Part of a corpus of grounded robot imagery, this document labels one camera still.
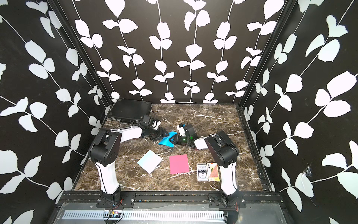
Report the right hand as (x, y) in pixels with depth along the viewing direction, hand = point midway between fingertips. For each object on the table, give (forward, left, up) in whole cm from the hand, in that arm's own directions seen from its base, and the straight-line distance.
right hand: (170, 139), depth 95 cm
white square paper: (-15, +13, -3) cm, 20 cm away
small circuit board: (-43, +26, -3) cm, 50 cm away
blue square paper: (-2, +3, +1) cm, 4 cm away
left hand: (+4, +3, +1) cm, 5 cm away
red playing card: (-21, -28, -3) cm, 35 cm away
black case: (+32, +38, -5) cm, 50 cm away
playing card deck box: (-21, -21, -2) cm, 30 cm away
